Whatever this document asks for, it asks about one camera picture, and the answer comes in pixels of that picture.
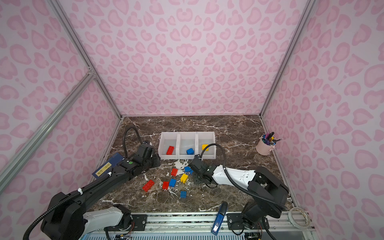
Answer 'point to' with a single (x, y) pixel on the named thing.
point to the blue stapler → (218, 221)
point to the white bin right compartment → (206, 138)
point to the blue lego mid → (172, 182)
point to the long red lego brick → (148, 186)
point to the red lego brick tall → (170, 150)
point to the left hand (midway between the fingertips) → (158, 156)
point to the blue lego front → (183, 194)
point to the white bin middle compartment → (187, 140)
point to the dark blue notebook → (107, 166)
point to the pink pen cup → (267, 142)
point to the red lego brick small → (174, 172)
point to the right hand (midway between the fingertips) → (197, 176)
